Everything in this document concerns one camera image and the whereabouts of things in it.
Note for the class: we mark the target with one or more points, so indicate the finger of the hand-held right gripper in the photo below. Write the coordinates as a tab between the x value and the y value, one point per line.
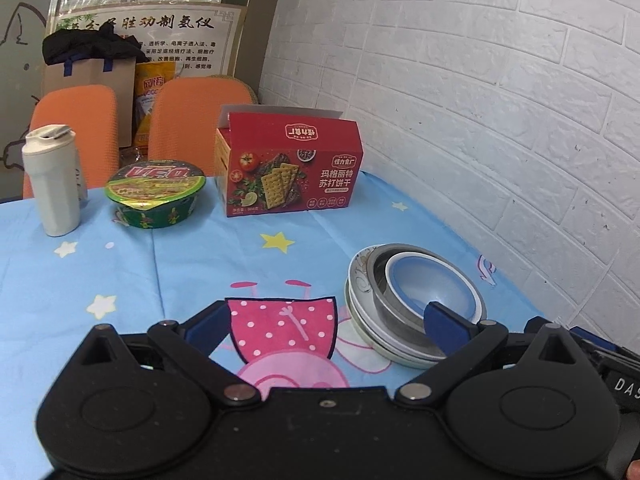
582	334

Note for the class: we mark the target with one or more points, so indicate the yellow snack bag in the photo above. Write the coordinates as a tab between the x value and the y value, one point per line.
150	105

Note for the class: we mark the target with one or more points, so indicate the blue cartoon tablecloth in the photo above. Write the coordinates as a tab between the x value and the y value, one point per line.
175	270

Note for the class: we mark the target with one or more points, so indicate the calligraphy wall poster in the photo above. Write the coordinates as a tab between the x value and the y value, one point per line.
165	30

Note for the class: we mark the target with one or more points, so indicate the white gold-rimmed plate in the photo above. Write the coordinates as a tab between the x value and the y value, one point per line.
372	332

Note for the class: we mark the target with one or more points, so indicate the stainless steel bowl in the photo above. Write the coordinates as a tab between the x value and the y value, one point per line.
390	310

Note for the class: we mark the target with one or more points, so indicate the white tumbler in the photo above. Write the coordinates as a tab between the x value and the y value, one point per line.
52	185

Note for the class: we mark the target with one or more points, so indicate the rabbit drawing glass door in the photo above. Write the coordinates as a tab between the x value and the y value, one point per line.
20	85

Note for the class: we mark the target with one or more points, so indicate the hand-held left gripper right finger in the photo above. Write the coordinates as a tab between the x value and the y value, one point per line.
445	327

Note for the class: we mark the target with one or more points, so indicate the green instant noodle bowl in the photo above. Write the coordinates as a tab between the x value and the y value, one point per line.
155	195

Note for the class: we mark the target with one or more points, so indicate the white ceramic bowl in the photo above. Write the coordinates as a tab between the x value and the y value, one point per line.
392	262

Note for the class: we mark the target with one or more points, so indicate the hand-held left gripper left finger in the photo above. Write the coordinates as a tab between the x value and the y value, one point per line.
210	324

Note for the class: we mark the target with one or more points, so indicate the red cracker box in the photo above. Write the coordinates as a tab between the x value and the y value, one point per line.
295	170

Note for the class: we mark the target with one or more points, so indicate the brown paper bag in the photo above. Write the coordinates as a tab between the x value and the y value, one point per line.
90	80

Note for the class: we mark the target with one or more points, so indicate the orange chair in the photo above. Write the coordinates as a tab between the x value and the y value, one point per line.
75	120
190	120

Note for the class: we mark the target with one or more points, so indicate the black cloth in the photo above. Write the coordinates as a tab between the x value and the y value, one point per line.
90	45

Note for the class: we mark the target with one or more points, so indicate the white floral plate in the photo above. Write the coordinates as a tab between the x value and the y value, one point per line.
357	280

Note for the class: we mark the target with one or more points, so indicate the blue plastic bowl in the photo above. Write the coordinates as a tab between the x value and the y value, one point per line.
425	282

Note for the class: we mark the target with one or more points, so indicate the person's right hand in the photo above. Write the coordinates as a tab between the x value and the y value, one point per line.
634	471

